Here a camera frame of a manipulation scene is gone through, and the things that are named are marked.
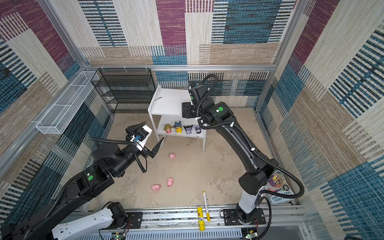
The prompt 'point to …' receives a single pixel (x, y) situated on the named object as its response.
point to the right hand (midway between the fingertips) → (189, 110)
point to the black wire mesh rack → (127, 90)
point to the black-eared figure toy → (188, 129)
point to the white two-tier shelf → (165, 109)
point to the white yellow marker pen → (205, 202)
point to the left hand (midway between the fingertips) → (152, 127)
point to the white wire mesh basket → (55, 121)
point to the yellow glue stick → (201, 219)
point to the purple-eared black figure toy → (198, 130)
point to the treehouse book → (274, 198)
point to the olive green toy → (168, 128)
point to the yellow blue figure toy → (178, 127)
